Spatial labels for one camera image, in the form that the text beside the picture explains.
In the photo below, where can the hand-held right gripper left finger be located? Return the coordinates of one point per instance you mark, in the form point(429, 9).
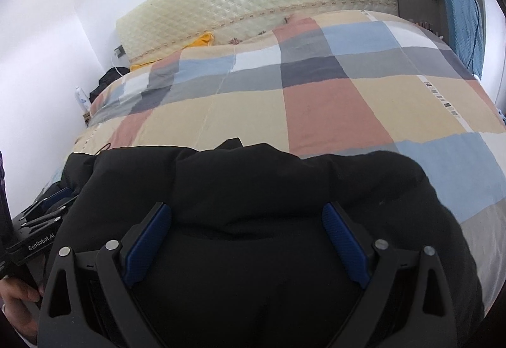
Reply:
point(146, 241)

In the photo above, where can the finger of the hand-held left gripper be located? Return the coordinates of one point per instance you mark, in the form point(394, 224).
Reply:
point(43, 217)
point(57, 198)

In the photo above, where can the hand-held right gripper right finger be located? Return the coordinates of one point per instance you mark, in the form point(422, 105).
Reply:
point(344, 241)

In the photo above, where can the black puffer jacket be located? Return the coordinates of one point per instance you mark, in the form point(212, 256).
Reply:
point(257, 194)

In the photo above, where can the person's left hand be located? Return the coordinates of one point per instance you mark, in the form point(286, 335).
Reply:
point(17, 304)

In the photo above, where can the black panel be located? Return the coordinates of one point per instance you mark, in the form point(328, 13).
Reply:
point(4, 194)

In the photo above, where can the wooden nightstand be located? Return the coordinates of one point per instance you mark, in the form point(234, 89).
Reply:
point(87, 119)

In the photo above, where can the white spray bottle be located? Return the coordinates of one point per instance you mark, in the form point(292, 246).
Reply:
point(81, 99)

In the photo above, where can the black bag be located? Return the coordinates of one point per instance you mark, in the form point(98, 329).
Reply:
point(104, 83)

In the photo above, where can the checkered bed duvet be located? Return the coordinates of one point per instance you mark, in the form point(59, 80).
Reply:
point(336, 103)

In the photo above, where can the yellow pillow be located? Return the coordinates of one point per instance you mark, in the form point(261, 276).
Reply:
point(199, 40)

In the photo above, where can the row of small bottles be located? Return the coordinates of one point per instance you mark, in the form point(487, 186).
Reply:
point(425, 22)

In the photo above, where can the blue cloth-covered chair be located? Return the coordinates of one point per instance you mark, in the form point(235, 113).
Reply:
point(460, 24)

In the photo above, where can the wall socket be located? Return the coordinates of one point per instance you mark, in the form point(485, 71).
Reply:
point(119, 51)

